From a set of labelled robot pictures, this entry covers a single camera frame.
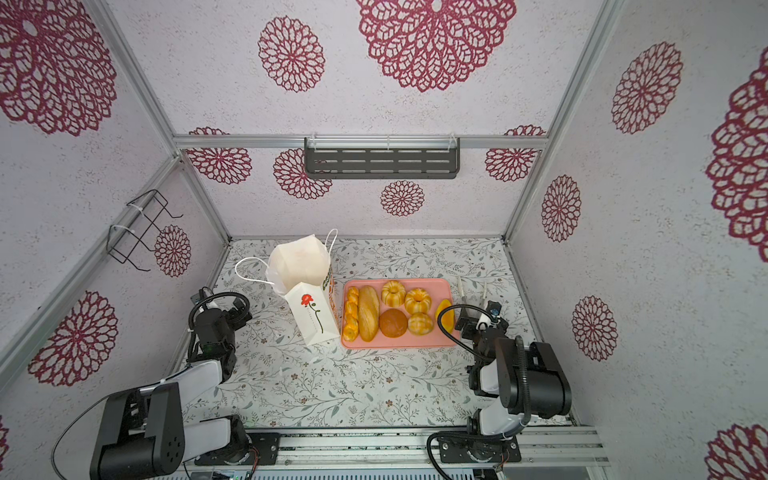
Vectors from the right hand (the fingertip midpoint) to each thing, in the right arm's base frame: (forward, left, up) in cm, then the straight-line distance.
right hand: (481, 306), depth 90 cm
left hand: (-5, +76, +2) cm, 77 cm away
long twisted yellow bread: (-5, +40, -6) cm, 40 cm away
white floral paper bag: (+10, +57, +4) cm, 58 cm away
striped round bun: (+5, +19, -5) cm, 20 cm away
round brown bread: (-4, +27, -5) cm, 27 cm away
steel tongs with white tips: (+7, +3, -8) cm, 11 cm away
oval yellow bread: (-8, +12, +7) cm, 16 cm away
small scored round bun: (-3, +18, -5) cm, 19 cm away
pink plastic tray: (+12, +11, -8) cm, 18 cm away
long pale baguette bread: (-1, +34, -4) cm, 35 cm away
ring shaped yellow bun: (+8, +27, -5) cm, 28 cm away
